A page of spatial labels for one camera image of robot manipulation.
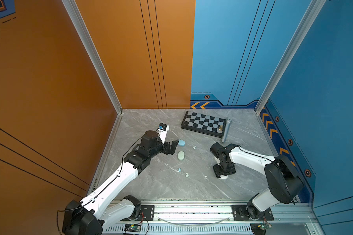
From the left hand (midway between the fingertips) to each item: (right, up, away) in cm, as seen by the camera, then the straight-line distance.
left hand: (170, 137), depth 78 cm
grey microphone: (+41, +10, +31) cm, 53 cm away
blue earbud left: (+5, -21, +9) cm, 23 cm away
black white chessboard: (+22, +7, +28) cm, 37 cm away
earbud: (+14, -9, +19) cm, 25 cm away
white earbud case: (+5, -13, +14) cm, 20 cm away
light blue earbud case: (+6, -6, +20) cm, 22 cm away
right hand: (+29, -23, +8) cm, 38 cm away
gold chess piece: (+34, +4, +25) cm, 42 cm away
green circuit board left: (-18, -44, -6) cm, 48 cm away
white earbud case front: (+28, -22, +1) cm, 36 cm away
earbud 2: (+20, -24, +8) cm, 32 cm away
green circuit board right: (+46, -42, -8) cm, 63 cm away
